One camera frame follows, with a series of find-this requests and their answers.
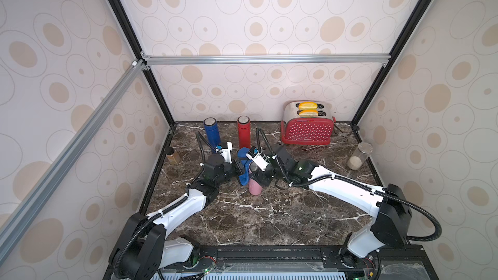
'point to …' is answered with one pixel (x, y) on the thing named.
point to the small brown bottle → (172, 156)
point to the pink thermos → (254, 187)
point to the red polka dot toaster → (307, 122)
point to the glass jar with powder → (356, 161)
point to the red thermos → (244, 132)
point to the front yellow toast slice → (308, 113)
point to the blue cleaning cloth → (243, 157)
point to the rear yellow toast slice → (308, 105)
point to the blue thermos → (213, 133)
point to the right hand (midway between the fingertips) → (253, 174)
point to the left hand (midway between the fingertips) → (256, 160)
